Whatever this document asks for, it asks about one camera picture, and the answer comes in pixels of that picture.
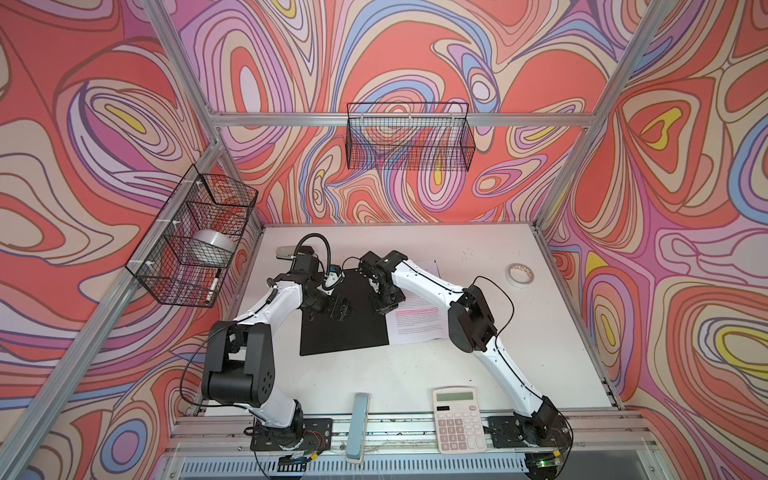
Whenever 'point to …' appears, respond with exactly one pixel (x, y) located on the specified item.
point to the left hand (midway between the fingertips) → (340, 305)
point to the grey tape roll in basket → (216, 238)
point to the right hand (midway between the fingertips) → (388, 315)
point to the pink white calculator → (458, 420)
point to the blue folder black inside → (364, 327)
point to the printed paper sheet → (416, 320)
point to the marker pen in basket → (213, 285)
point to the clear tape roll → (520, 275)
